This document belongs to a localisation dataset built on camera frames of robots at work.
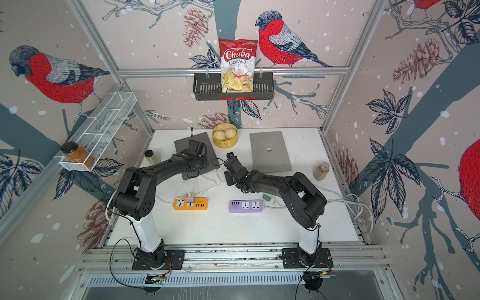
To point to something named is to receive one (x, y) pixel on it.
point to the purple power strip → (245, 206)
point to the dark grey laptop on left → (183, 144)
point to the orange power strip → (200, 204)
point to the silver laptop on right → (269, 152)
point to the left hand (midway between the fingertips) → (209, 158)
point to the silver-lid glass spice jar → (321, 171)
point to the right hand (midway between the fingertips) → (230, 172)
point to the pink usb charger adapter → (189, 199)
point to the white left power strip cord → (111, 197)
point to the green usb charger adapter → (267, 197)
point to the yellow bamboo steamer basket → (227, 143)
